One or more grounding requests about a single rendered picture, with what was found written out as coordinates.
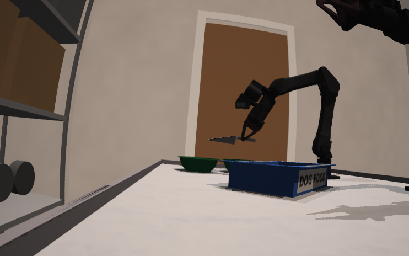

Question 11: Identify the green bowl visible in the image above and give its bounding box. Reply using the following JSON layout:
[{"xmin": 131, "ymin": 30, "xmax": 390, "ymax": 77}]
[
  {"xmin": 180, "ymin": 156, "xmax": 220, "ymax": 173},
  {"xmin": 223, "ymin": 159, "xmax": 251, "ymax": 171}
]

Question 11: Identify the grey scoop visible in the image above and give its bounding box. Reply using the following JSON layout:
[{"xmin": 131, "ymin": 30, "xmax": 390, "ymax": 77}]
[{"xmin": 209, "ymin": 136, "xmax": 257, "ymax": 144}]

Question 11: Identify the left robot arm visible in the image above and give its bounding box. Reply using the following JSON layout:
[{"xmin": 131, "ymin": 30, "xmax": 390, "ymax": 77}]
[{"xmin": 373, "ymin": 0, "xmax": 409, "ymax": 45}]

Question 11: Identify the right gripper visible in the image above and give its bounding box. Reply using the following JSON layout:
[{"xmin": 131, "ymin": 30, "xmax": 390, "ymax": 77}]
[{"xmin": 241, "ymin": 106, "xmax": 269, "ymax": 141}]

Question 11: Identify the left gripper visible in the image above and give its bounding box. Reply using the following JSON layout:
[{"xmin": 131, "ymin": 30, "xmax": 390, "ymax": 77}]
[{"xmin": 316, "ymin": 0, "xmax": 383, "ymax": 31}]

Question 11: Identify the blue dog food box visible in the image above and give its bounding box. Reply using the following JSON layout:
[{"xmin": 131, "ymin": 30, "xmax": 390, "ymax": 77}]
[{"xmin": 219, "ymin": 160, "xmax": 336, "ymax": 198}]

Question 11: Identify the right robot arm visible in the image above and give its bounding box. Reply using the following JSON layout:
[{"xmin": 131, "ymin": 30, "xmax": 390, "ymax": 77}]
[{"xmin": 235, "ymin": 66, "xmax": 340, "ymax": 164}]

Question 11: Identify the dark grey table edge lip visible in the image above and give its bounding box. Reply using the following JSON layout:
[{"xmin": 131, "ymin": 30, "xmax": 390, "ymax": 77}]
[{"xmin": 0, "ymin": 159, "xmax": 409, "ymax": 256}]

